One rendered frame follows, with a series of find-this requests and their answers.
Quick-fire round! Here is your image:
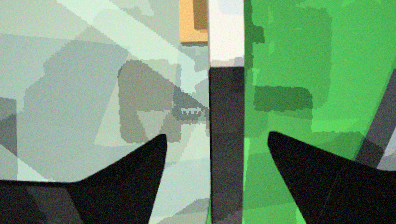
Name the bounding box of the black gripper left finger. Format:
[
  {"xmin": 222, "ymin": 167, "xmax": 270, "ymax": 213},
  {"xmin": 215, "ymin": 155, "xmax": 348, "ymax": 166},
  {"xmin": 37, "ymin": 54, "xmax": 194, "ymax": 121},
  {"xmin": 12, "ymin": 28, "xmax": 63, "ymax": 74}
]
[{"xmin": 0, "ymin": 134, "xmax": 167, "ymax": 224}]

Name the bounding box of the green flat mat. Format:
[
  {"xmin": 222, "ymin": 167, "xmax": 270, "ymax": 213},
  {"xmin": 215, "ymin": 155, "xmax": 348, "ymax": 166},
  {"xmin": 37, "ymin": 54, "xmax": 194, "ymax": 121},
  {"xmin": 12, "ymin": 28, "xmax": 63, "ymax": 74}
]
[{"xmin": 242, "ymin": 0, "xmax": 396, "ymax": 224}]

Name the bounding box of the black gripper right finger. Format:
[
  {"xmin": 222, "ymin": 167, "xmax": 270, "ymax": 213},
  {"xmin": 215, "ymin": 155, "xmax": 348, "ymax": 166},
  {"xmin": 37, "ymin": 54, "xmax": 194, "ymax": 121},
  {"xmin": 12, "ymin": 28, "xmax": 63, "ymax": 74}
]
[{"xmin": 268, "ymin": 131, "xmax": 396, "ymax": 224}]

